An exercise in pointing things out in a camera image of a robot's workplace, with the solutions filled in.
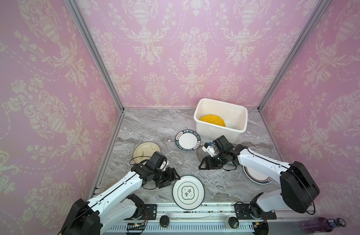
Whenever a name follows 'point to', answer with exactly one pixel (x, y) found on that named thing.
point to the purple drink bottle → (321, 224)
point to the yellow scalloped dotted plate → (213, 119)
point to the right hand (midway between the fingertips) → (203, 167)
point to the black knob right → (233, 222)
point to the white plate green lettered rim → (188, 140)
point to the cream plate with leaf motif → (144, 152)
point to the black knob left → (164, 221)
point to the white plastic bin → (235, 116)
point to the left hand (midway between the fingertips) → (177, 181)
